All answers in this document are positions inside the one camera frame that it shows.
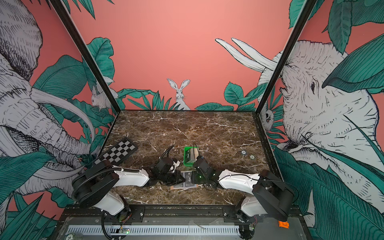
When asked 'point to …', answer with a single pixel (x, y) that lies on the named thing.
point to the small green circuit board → (127, 232)
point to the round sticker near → (252, 157)
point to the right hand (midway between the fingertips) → (189, 177)
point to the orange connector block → (285, 224)
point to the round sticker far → (243, 152)
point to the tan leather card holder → (183, 185)
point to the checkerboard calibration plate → (119, 153)
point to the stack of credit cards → (194, 154)
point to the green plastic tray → (187, 155)
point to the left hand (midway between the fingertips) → (187, 179)
